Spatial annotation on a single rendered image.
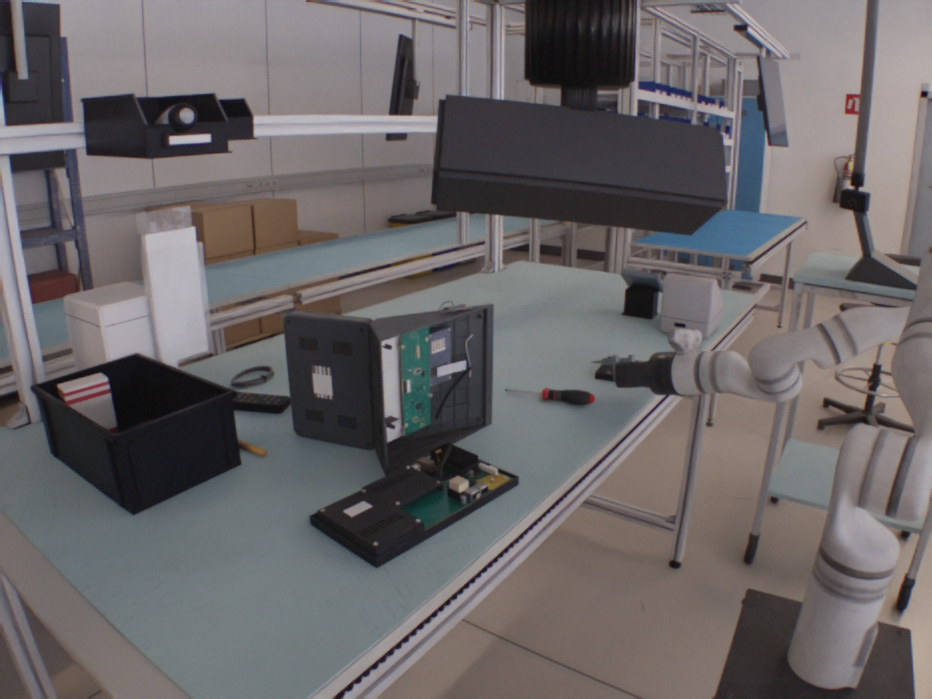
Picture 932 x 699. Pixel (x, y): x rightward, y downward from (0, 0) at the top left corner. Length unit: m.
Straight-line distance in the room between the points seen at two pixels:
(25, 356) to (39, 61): 1.44
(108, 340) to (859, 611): 1.17
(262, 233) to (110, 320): 3.46
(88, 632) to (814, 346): 1.01
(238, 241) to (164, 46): 1.74
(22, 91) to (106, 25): 2.80
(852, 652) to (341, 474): 0.71
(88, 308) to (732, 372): 1.08
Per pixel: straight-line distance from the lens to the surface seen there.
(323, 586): 0.76
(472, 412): 1.08
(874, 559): 0.81
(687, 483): 2.33
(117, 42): 5.25
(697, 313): 1.63
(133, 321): 1.22
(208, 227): 4.35
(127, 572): 0.84
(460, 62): 3.31
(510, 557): 0.88
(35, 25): 2.58
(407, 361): 0.93
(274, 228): 4.67
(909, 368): 0.89
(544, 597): 2.30
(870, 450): 0.77
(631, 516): 2.47
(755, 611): 1.01
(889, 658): 1.01
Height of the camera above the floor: 1.47
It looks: 19 degrees down
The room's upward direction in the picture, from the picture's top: straight up
